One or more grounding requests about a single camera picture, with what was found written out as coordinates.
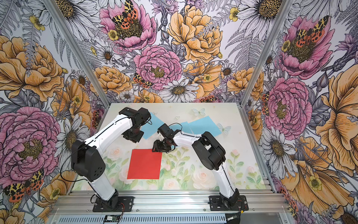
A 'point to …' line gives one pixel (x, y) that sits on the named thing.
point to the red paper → (144, 164)
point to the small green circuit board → (112, 218)
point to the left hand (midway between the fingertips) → (128, 141)
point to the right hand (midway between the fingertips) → (156, 153)
